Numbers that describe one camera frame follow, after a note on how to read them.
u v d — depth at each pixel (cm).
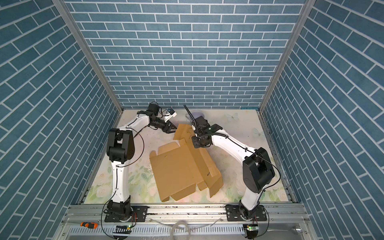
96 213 75
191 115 68
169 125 90
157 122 88
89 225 70
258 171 46
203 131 67
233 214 74
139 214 75
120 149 59
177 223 72
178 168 91
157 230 71
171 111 91
